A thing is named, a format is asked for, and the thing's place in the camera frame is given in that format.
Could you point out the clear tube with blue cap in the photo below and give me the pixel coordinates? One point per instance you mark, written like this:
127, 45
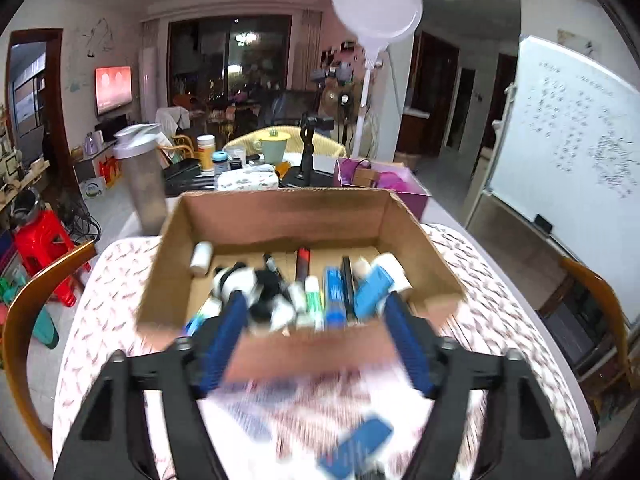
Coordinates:
333, 295

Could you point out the blue plastic case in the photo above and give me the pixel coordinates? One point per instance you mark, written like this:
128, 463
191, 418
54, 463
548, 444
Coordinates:
371, 290

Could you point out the brown cardboard box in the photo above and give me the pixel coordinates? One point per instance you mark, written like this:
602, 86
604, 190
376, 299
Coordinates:
280, 220

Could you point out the purple storage box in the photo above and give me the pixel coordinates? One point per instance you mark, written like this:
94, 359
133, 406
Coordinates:
385, 185

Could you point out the whiteboard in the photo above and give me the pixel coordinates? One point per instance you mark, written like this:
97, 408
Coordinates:
565, 125

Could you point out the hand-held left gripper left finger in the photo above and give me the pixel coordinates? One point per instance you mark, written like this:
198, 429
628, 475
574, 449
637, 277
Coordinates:
225, 345

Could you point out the black bag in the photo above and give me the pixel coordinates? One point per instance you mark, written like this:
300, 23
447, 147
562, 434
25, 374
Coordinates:
182, 175

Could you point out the black red marker pen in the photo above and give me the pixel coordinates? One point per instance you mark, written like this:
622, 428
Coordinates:
303, 262

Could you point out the wooden chair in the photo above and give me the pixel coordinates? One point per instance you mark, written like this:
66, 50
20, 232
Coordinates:
605, 300
25, 320

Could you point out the wicker chair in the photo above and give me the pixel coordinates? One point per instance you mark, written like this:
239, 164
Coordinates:
320, 145

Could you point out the white round floor lamp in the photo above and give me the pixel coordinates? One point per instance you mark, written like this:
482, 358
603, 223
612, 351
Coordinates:
377, 0

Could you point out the paisley quilted tablecloth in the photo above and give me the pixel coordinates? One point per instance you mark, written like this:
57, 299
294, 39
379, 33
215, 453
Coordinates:
500, 300

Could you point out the blue lid jar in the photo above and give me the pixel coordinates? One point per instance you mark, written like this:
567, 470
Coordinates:
220, 164

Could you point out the purple kettle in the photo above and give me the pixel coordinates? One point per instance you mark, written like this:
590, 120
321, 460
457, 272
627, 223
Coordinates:
92, 142

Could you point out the grey shaker bottle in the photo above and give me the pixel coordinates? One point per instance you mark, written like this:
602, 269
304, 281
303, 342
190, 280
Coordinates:
142, 180

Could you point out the green cup with yellow lid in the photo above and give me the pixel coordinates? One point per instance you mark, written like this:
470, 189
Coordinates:
273, 150

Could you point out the patterned tissue box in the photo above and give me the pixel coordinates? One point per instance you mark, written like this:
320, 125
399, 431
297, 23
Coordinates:
247, 177

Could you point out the white standing air conditioner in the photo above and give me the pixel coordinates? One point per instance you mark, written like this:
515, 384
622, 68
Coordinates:
148, 85

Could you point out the panda plush toy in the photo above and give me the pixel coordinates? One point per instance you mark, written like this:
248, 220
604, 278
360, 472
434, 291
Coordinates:
250, 285

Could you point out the black camera stand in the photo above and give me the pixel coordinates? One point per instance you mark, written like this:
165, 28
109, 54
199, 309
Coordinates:
307, 155

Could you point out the white tape roll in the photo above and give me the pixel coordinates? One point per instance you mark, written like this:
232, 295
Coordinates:
392, 270

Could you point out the red plastic stool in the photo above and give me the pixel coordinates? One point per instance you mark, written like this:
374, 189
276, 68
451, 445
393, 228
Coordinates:
42, 245

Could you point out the wall television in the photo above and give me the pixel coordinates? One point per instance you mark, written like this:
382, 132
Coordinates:
113, 90

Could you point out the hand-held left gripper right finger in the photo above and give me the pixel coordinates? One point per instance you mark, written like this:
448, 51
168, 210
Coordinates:
407, 345

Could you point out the green white glue tube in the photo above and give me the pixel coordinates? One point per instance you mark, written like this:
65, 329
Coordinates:
313, 302

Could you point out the yellow label jar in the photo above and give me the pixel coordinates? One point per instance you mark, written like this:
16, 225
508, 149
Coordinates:
205, 155

